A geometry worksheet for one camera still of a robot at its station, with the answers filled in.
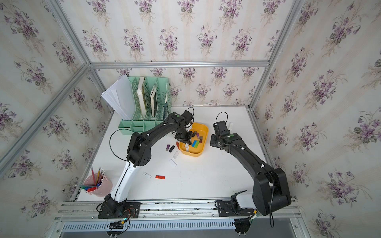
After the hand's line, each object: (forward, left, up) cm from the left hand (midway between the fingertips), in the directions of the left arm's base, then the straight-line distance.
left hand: (190, 142), depth 94 cm
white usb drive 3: (-2, +2, 0) cm, 3 cm away
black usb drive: (+9, -3, -2) cm, 10 cm away
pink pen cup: (-26, +49, 0) cm, 55 cm away
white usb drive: (-6, +9, -4) cm, 12 cm away
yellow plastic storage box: (+4, -6, -4) cm, 8 cm away
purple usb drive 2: (+8, -5, -3) cm, 10 cm away
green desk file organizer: (+25, +26, +10) cm, 38 cm away
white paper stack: (+23, +46, +19) cm, 55 cm away
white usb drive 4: (-12, +11, -4) cm, 17 cm away
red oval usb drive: (+1, +8, -4) cm, 9 cm away
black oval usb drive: (-2, +12, -4) cm, 13 cm away
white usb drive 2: (-19, +26, -4) cm, 32 cm away
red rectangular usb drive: (-20, +18, -4) cm, 27 cm away
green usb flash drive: (+1, -5, -4) cm, 6 cm away
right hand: (-3, -16, +7) cm, 18 cm away
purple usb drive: (-1, +15, -4) cm, 15 cm away
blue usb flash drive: (+2, -3, -4) cm, 5 cm away
